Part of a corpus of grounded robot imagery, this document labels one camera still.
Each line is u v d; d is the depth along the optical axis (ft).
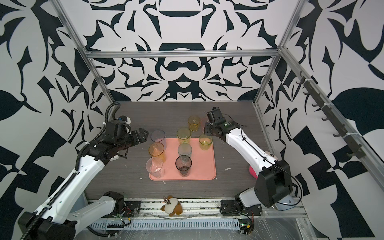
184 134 2.93
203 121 3.27
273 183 1.36
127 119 2.29
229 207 2.44
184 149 2.97
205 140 3.13
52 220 1.23
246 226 2.34
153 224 2.34
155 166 2.80
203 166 2.92
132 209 2.43
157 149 2.77
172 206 2.41
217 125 2.05
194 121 3.29
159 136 2.80
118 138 1.87
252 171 1.59
